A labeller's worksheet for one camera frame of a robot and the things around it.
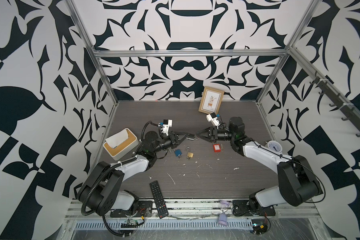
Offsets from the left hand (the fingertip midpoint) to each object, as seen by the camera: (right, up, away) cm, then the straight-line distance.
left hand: (189, 132), depth 73 cm
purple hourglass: (+15, -40, -2) cm, 43 cm away
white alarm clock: (+54, -11, +20) cm, 59 cm away
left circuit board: (-28, -44, 0) cm, 52 cm away
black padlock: (+1, -2, +2) cm, 3 cm away
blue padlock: (-6, -15, +21) cm, 26 cm away
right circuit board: (+33, -44, -2) cm, 55 cm away
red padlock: (+18, -12, +21) cm, 30 cm away
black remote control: (-15, -34, +2) cm, 38 cm away
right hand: (+4, -2, 0) cm, 5 cm away
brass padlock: (+1, -16, +19) cm, 25 cm away
